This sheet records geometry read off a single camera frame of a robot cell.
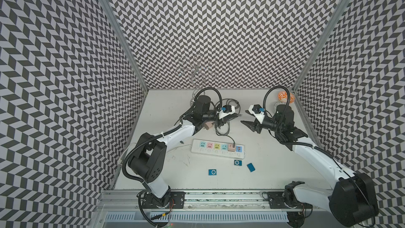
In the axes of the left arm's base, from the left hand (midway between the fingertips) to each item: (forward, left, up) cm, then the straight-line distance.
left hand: (235, 114), depth 78 cm
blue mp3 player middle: (-16, -2, -22) cm, 28 cm away
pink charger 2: (-11, +2, -15) cm, 19 cm away
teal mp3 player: (-19, -9, -22) cm, 30 cm away
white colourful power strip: (-9, +8, -19) cm, 23 cm away
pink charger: (+6, +14, -20) cm, 25 cm away
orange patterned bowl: (+29, -39, -19) cm, 52 cm away
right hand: (-1, -5, -1) cm, 5 cm away
